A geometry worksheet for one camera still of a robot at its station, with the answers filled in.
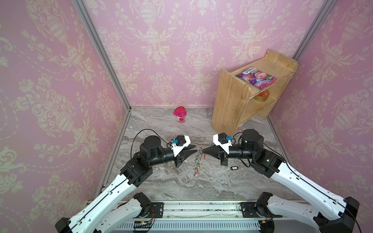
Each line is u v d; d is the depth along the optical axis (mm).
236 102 742
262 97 934
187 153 603
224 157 542
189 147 618
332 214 388
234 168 891
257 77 710
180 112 1064
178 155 541
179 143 501
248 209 730
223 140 493
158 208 746
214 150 577
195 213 741
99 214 406
